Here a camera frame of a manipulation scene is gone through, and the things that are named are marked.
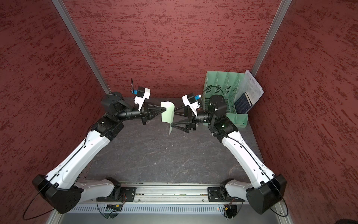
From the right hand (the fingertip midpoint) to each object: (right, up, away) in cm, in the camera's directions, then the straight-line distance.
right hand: (171, 121), depth 58 cm
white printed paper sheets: (+52, +22, +37) cm, 68 cm away
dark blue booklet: (+49, +10, +41) cm, 65 cm away
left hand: (-3, +4, 0) cm, 5 cm away
